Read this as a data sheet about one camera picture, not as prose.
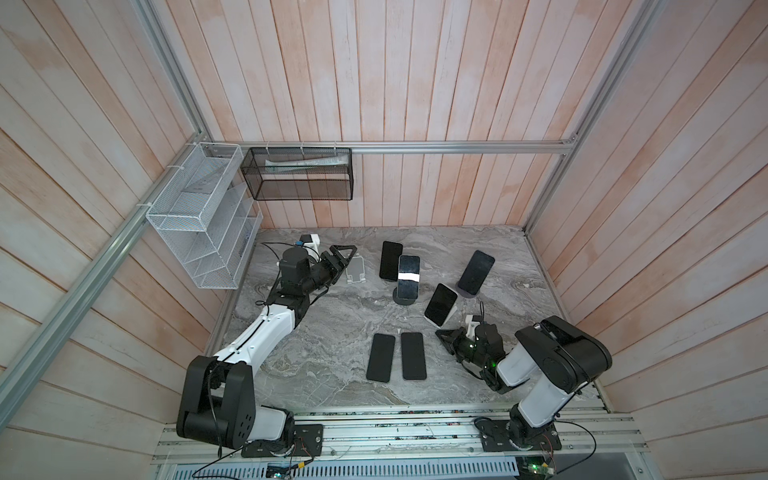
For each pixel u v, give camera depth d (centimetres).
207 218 73
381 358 88
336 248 74
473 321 88
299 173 103
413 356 88
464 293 99
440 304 93
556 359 49
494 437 73
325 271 73
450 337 83
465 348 81
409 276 95
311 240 77
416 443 73
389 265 98
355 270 104
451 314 95
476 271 94
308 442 73
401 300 96
